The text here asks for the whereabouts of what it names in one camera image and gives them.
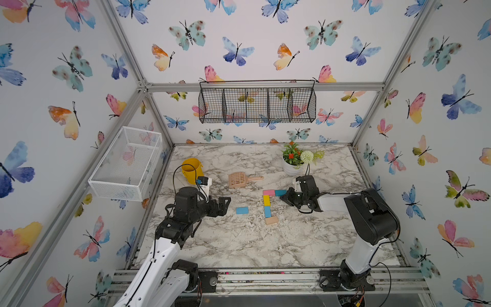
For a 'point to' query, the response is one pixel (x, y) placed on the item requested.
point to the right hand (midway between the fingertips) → (281, 195)
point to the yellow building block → (266, 200)
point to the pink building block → (268, 192)
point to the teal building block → (280, 192)
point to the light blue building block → (243, 210)
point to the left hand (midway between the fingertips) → (222, 196)
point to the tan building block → (272, 220)
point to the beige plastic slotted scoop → (239, 179)
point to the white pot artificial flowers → (293, 158)
